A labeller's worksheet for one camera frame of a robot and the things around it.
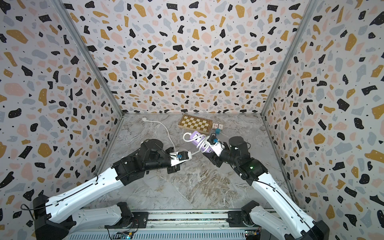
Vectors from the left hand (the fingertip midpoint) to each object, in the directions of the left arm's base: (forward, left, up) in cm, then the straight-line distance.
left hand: (190, 155), depth 66 cm
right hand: (+6, -9, -3) cm, 11 cm away
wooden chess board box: (+42, -2, -26) cm, 49 cm away
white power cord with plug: (+4, -4, +3) cm, 6 cm away
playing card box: (+41, -18, -27) cm, 52 cm away
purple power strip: (+8, -2, +4) cm, 9 cm away
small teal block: (+36, -18, -28) cm, 49 cm away
